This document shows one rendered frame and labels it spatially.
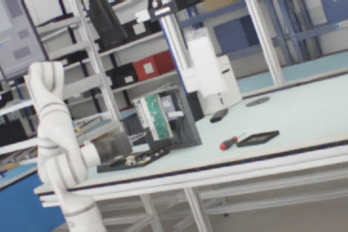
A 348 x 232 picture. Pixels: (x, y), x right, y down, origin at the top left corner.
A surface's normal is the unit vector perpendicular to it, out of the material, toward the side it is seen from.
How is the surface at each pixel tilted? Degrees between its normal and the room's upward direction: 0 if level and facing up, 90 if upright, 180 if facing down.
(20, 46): 101
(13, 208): 90
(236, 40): 90
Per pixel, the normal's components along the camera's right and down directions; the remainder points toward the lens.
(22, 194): 0.74, -0.18
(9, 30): -0.15, 0.37
